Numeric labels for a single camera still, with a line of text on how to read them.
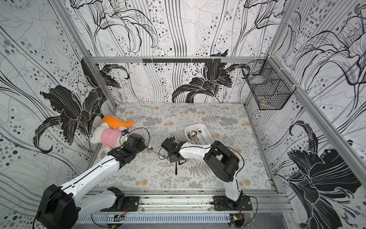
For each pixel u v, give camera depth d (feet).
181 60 3.02
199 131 3.28
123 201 2.23
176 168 2.82
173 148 2.27
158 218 2.51
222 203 2.35
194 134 3.23
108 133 2.96
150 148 2.96
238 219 2.31
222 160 1.68
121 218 2.35
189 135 3.21
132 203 2.42
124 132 2.40
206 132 3.22
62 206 1.27
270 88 2.89
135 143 2.08
